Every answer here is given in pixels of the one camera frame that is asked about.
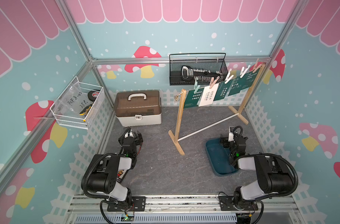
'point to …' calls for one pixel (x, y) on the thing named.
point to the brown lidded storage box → (138, 107)
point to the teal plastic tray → (218, 156)
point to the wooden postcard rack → (176, 138)
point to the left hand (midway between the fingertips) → (132, 134)
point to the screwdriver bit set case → (120, 175)
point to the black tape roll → (92, 95)
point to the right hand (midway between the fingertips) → (228, 133)
